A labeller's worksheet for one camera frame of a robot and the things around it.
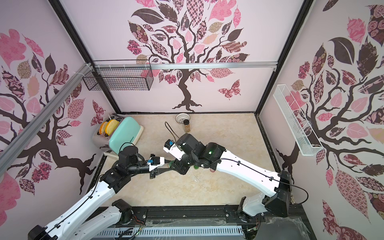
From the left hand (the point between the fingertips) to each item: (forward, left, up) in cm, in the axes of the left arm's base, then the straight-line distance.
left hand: (170, 166), depth 69 cm
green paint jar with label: (-1, -1, +4) cm, 4 cm away
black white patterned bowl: (+49, 0, -17) cm, 51 cm away
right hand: (-1, -3, +3) cm, 4 cm away
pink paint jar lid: (+6, -23, -21) cm, 31 cm away
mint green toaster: (+27, +30, -7) cm, 41 cm away
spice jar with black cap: (+37, -6, -14) cm, 40 cm away
